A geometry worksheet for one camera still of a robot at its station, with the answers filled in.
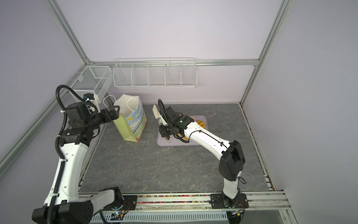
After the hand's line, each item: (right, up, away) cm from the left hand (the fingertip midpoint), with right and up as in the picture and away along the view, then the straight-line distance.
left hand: (112, 110), depth 71 cm
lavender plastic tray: (+27, -17, +5) cm, 32 cm away
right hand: (+24, -12, +9) cm, 29 cm away
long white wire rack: (+17, +28, +28) cm, 43 cm away
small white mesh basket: (-29, +24, +30) cm, 48 cm away
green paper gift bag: (+6, -6, +12) cm, 15 cm away
